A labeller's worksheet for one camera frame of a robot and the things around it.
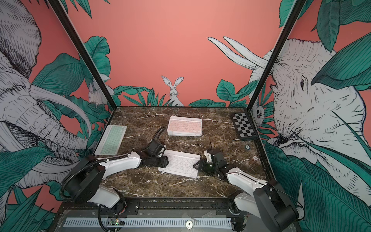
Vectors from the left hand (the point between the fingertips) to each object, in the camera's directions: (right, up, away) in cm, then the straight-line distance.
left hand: (168, 161), depth 89 cm
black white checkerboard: (+53, +22, +16) cm, 60 cm away
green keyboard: (-42, +12, +10) cm, 44 cm away
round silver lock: (+13, -25, -19) cm, 35 cm away
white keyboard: (+8, 0, -1) cm, 8 cm away
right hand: (+16, -1, -6) cm, 17 cm away
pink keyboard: (+10, +22, +14) cm, 28 cm away
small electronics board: (-23, -24, -19) cm, 38 cm away
